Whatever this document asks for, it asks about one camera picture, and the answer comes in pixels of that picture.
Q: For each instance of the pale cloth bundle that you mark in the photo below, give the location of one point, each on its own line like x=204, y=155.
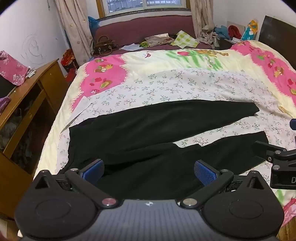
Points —
x=9, y=129

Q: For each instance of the blue cloth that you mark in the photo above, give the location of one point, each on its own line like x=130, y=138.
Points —
x=220, y=31

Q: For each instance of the beige patterned curtain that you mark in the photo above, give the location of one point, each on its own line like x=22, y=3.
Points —
x=76, y=27
x=202, y=16

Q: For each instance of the black pants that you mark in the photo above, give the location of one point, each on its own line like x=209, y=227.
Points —
x=138, y=129

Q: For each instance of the dark wooden headboard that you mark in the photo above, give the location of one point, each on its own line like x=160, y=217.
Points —
x=277, y=34

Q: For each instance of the blue orange cartoon bag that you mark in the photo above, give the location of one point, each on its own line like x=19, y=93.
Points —
x=250, y=31

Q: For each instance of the red bag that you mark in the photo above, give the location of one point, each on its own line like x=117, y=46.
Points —
x=68, y=58

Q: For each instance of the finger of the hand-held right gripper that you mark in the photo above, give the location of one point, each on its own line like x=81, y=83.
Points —
x=293, y=124
x=263, y=150

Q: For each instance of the pink floral cloth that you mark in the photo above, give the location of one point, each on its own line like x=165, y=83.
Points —
x=13, y=69

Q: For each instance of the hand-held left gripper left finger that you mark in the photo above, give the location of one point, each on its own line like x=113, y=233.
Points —
x=92, y=170

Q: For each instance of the blue plastic bag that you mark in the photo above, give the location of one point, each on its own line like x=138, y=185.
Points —
x=93, y=24

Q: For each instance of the gold flat packet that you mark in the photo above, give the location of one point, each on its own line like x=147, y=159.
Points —
x=158, y=39

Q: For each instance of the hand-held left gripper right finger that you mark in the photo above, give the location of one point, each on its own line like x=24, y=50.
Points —
x=204, y=172

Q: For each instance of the white basket cup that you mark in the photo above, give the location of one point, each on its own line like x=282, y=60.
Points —
x=216, y=41

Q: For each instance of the yellow pink cartoon quilt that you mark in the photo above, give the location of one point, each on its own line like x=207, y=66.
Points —
x=150, y=62

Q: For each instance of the brown handbag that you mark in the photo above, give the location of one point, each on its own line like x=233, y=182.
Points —
x=104, y=46

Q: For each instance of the purple knit cloth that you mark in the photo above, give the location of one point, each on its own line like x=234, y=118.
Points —
x=4, y=104

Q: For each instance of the maroon window seat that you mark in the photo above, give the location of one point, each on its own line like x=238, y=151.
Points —
x=150, y=25

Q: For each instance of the small white tube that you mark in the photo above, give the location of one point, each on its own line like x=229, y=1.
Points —
x=31, y=74

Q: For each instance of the small green packet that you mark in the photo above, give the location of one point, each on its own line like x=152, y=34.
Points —
x=144, y=44

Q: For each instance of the window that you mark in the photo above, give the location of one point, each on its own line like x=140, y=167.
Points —
x=138, y=4

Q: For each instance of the red cloth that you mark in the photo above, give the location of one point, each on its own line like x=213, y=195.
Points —
x=234, y=31

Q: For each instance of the black monitor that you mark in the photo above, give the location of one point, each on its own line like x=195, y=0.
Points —
x=7, y=87

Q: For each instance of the green checked cloth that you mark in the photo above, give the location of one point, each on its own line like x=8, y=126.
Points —
x=185, y=39

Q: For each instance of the white floral bedsheet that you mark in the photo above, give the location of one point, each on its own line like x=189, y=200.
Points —
x=185, y=85

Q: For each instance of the white paper sheet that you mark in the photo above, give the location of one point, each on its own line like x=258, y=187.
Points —
x=130, y=47

